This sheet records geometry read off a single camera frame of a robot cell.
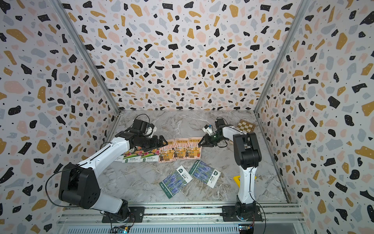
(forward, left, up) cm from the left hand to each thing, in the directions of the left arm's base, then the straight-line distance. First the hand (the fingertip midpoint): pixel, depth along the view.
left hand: (163, 144), depth 85 cm
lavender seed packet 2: (-12, -25, -14) cm, 31 cm away
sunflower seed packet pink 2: (+6, -9, -15) cm, 18 cm away
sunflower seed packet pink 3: (+2, -18, -13) cm, 22 cm away
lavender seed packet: (-17, -7, -15) cm, 23 cm away
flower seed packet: (0, +9, -14) cm, 16 cm away
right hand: (+6, -23, -10) cm, 26 cm away
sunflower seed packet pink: (+2, -1, -14) cm, 14 cm away
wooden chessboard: (+22, -57, -12) cm, 62 cm away
